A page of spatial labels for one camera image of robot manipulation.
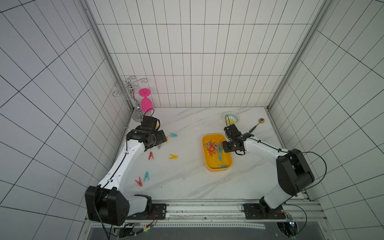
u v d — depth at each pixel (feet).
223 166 2.87
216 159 2.95
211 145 3.18
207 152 3.04
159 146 3.18
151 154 3.04
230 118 3.64
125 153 1.56
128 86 3.10
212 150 3.10
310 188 1.59
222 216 2.38
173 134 3.40
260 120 3.61
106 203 1.25
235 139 2.25
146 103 3.33
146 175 2.79
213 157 2.98
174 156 3.03
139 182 2.73
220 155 3.02
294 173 1.49
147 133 1.84
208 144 3.20
